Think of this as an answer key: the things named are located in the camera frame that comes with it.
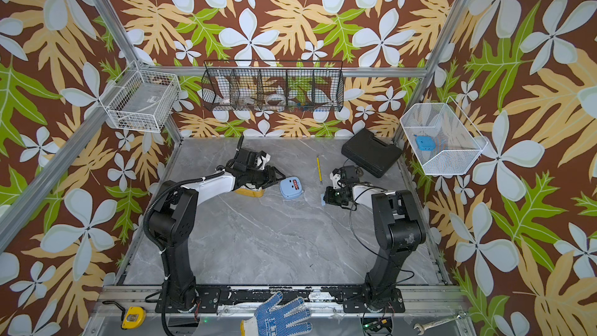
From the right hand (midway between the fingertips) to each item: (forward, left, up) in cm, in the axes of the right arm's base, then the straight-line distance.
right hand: (324, 196), depth 99 cm
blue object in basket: (+7, -36, +25) cm, 44 cm away
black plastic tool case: (+23, -24, +2) cm, 34 cm away
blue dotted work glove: (-44, +20, 0) cm, 49 cm away
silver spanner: (-45, -26, -1) cm, 52 cm away
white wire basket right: (+3, -43, +31) cm, 53 cm away
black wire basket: (+36, +22, +32) cm, 52 cm away
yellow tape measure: (-44, +61, +2) cm, 75 cm away
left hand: (+4, +17, +10) cm, 20 cm away
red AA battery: (+3, +12, +3) cm, 13 cm away
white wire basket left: (+22, +70, +34) cm, 81 cm away
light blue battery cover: (-2, +1, -1) cm, 2 cm away
